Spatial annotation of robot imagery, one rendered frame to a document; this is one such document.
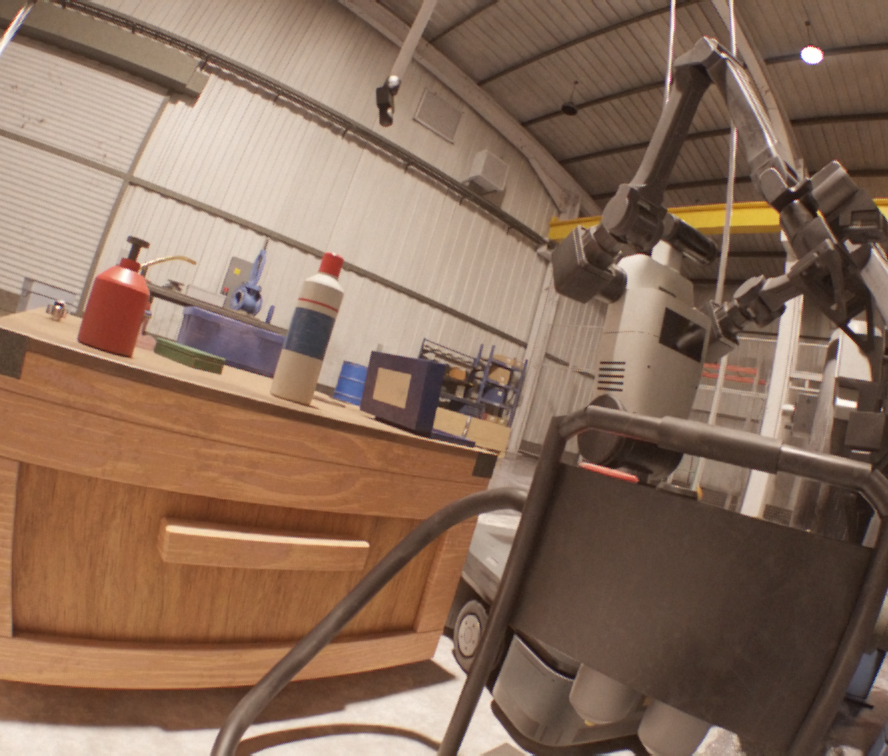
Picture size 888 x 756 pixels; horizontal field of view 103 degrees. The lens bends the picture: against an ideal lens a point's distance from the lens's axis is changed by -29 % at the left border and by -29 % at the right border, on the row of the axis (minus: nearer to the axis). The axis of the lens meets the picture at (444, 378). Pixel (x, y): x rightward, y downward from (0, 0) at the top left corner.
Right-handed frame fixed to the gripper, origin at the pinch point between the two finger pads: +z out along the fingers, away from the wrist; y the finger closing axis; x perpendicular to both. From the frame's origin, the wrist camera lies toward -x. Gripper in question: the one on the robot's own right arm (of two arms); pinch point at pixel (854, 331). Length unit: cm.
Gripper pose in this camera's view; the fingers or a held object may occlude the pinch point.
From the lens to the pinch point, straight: 62.1
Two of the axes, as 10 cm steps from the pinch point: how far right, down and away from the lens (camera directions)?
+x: -4.2, 4.5, 7.8
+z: -0.7, 8.5, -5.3
